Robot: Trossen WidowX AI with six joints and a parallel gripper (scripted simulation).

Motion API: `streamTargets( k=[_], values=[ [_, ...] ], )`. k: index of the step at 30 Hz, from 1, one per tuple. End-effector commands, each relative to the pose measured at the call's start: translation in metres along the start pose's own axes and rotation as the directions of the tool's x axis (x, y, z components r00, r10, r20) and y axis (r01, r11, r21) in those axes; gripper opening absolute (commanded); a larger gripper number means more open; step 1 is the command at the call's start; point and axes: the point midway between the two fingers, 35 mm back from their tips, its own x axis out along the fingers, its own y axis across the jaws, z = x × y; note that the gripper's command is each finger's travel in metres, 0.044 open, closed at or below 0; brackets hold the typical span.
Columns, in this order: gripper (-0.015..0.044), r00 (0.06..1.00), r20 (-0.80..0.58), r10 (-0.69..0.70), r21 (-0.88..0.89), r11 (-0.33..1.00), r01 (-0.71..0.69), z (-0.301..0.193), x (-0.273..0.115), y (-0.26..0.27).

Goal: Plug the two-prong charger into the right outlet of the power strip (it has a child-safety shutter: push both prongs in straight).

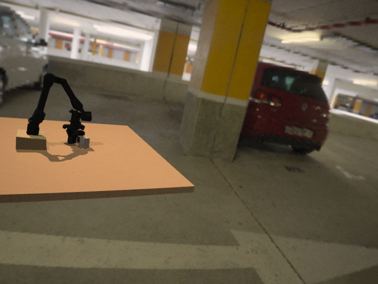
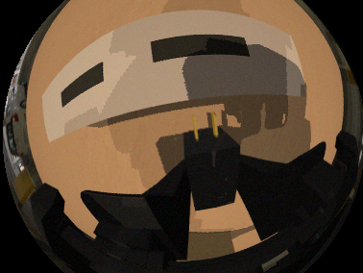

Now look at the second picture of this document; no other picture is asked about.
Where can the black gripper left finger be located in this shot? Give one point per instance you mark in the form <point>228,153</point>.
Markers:
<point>164,209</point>

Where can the black two-prong plug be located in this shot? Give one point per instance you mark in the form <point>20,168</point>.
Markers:
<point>212,161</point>

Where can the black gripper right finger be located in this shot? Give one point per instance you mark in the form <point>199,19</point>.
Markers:
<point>267,187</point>

